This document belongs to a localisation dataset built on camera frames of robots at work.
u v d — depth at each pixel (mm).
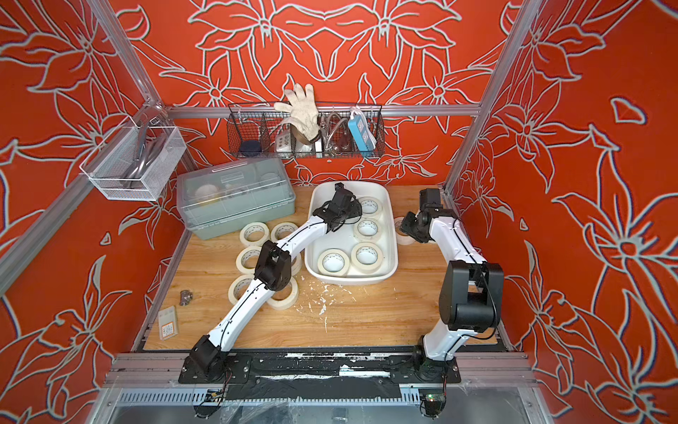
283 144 941
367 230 1028
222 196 933
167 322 809
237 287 873
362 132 876
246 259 953
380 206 1068
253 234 1032
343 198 876
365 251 959
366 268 924
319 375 728
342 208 880
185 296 857
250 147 951
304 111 889
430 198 722
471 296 453
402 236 975
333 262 946
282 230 1032
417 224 812
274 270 713
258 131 1007
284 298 840
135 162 760
